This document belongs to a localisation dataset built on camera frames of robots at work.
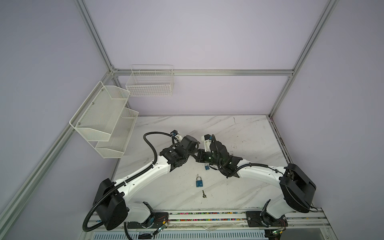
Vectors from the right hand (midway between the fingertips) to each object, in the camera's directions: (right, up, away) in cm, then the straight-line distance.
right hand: (189, 153), depth 78 cm
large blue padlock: (+5, -19, +8) cm, 21 cm away
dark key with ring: (+8, -24, +4) cm, 26 cm away
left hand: (+1, +3, +2) cm, 4 cm away
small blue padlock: (+11, -11, +14) cm, 21 cm away
